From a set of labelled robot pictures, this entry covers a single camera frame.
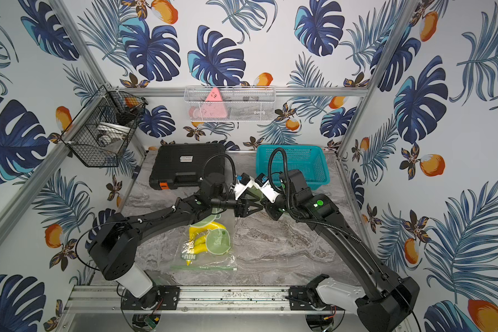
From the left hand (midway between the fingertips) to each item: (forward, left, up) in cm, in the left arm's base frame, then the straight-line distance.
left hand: (260, 200), depth 75 cm
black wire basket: (+20, +66, +8) cm, 70 cm away
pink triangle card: (+38, +22, +13) cm, 46 cm away
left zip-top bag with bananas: (-11, +20, -18) cm, 29 cm away
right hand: (0, -2, +2) cm, 2 cm away
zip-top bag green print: (+2, +3, -1) cm, 4 cm away
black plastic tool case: (+30, +43, -19) cm, 55 cm away
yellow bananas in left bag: (-8, +24, -18) cm, 31 cm away
